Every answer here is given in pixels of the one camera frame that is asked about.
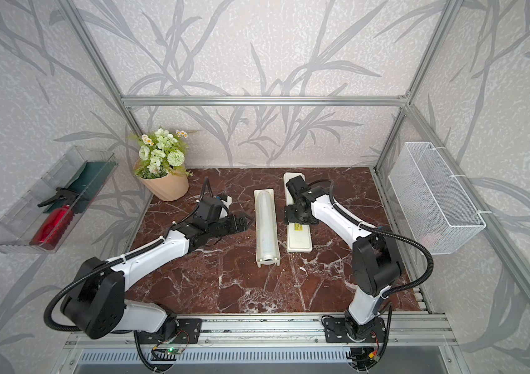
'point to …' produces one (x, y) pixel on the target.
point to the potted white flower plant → (161, 167)
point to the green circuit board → (173, 351)
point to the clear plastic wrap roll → (267, 227)
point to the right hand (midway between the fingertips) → (294, 217)
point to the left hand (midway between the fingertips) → (246, 222)
